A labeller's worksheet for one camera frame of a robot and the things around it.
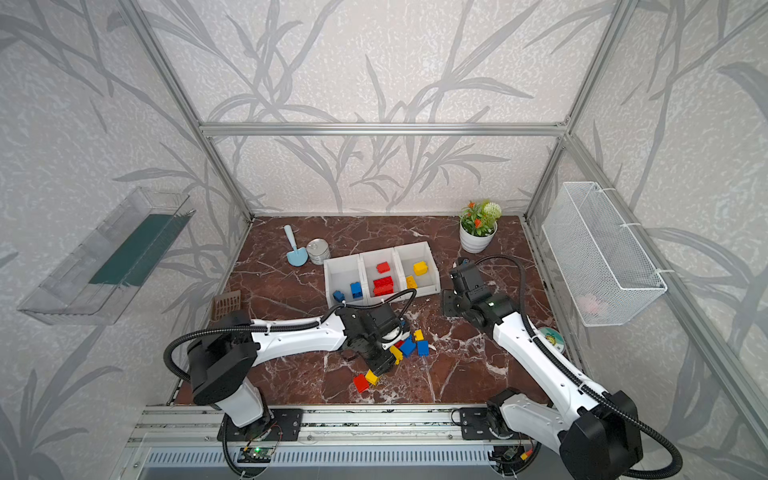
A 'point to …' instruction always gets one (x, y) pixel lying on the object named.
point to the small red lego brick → (383, 267)
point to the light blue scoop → (299, 256)
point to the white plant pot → (477, 233)
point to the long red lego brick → (383, 286)
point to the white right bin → (408, 256)
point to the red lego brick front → (361, 383)
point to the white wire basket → (608, 278)
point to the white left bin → (340, 273)
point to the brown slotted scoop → (225, 303)
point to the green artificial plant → (486, 209)
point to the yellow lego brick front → (371, 377)
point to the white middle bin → (370, 262)
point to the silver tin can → (318, 250)
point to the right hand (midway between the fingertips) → (452, 289)
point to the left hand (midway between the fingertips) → (390, 355)
